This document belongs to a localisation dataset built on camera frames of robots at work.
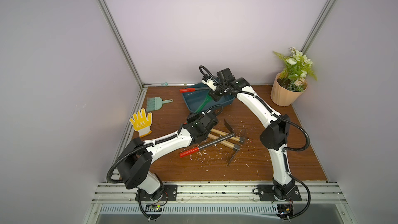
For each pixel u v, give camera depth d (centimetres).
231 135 87
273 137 54
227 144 87
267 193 72
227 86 65
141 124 99
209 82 77
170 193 73
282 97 98
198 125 64
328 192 75
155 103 110
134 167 43
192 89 109
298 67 90
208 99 92
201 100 111
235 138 89
